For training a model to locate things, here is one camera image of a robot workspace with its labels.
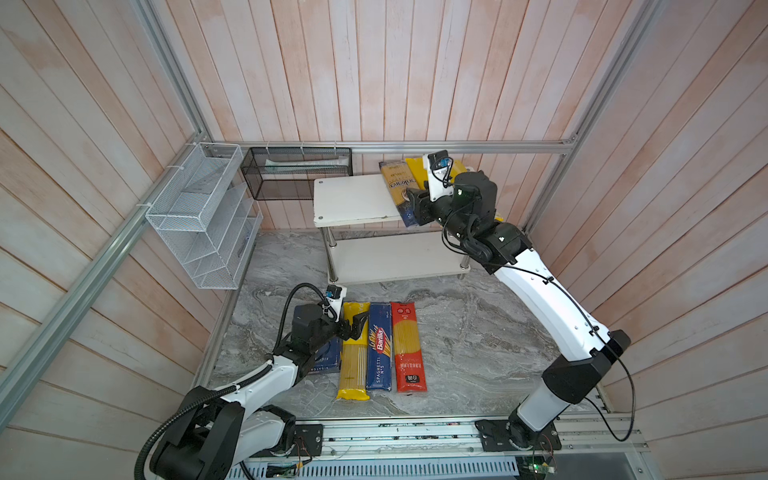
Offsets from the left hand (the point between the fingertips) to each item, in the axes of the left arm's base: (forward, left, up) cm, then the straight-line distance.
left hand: (355, 312), depth 85 cm
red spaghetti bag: (-14, -16, -10) cm, 23 cm away
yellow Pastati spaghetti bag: (-10, 0, -9) cm, 13 cm away
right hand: (+14, -15, +34) cm, 40 cm away
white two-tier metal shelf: (+38, -2, -11) cm, 40 cm away
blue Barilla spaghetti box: (-15, -7, -8) cm, 18 cm away
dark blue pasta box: (-12, +7, -4) cm, 14 cm away
